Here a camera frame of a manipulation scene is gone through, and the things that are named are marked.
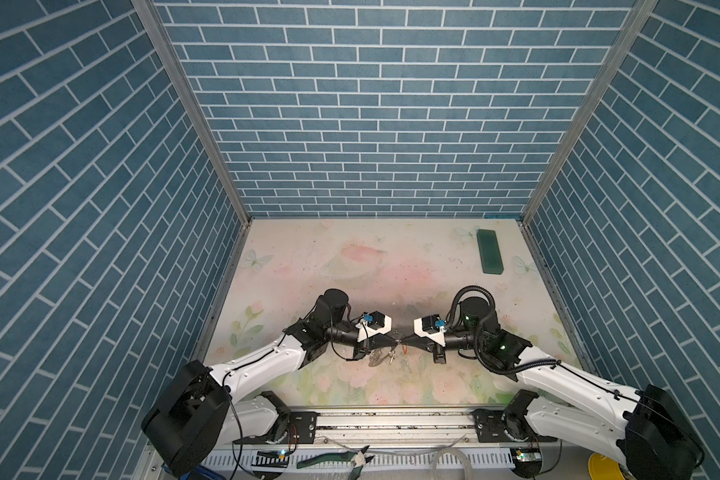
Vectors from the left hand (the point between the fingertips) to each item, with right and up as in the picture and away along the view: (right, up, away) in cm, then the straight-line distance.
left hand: (393, 343), depth 73 cm
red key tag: (+3, -2, +1) cm, 4 cm away
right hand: (+2, +2, -1) cm, 3 cm away
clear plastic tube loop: (+16, -26, -8) cm, 32 cm away
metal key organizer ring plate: (-4, -8, +13) cm, 15 cm away
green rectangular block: (+38, +21, +35) cm, 56 cm away
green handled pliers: (-9, -26, -4) cm, 28 cm away
